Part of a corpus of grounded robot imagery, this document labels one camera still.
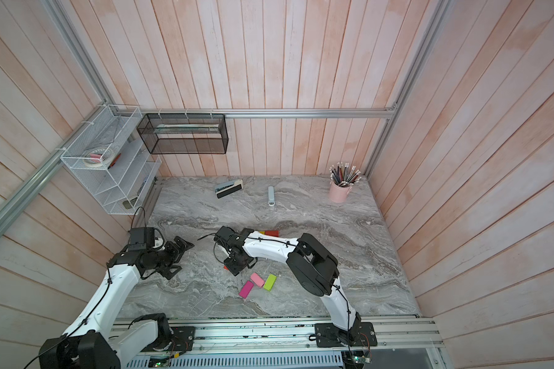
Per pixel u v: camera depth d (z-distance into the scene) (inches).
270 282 33.5
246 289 33.1
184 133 40.2
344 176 42.0
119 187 30.7
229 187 43.7
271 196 42.3
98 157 29.2
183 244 29.4
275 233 38.7
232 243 26.5
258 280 33.8
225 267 34.7
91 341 15.2
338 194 41.5
